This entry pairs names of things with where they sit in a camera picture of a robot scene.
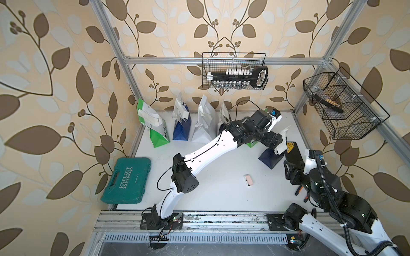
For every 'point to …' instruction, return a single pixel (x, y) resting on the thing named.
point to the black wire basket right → (344, 114)
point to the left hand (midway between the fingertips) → (272, 131)
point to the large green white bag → (159, 135)
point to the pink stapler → (248, 180)
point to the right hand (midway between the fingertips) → (291, 163)
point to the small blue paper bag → (182, 131)
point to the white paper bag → (205, 129)
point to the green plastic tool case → (129, 181)
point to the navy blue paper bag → (269, 158)
